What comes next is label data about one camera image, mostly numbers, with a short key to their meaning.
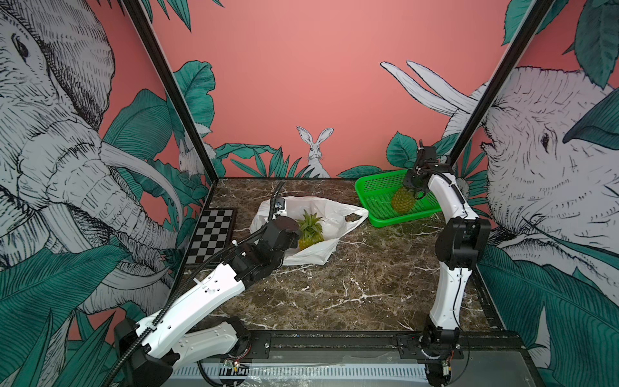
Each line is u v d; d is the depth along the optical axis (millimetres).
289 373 700
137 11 698
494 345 763
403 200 1010
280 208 609
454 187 635
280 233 502
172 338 391
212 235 969
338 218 912
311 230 816
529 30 726
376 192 1145
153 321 395
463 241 556
